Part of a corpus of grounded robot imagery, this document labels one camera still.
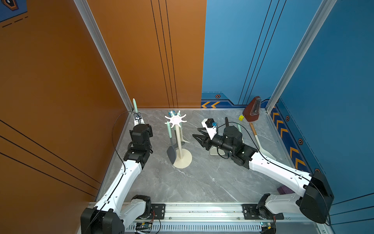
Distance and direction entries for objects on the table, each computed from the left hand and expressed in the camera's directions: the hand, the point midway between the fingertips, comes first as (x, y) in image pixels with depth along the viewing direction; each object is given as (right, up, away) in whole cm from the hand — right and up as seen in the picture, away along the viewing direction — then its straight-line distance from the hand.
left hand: (139, 121), depth 77 cm
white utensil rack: (+23, -23, +15) cm, 36 cm away
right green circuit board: (+66, -52, -5) cm, 84 cm away
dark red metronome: (+73, +7, +32) cm, 80 cm away
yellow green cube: (+66, +3, +35) cm, 75 cm away
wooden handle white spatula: (+75, -19, +18) cm, 80 cm away
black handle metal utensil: (+55, 0, +34) cm, 65 cm away
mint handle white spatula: (+64, -4, +31) cm, 71 cm away
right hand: (+30, -5, -6) cm, 31 cm away
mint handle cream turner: (+38, -13, -12) cm, 42 cm away
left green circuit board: (+4, -52, -5) cm, 53 cm away
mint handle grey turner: (+17, -16, +4) cm, 23 cm away
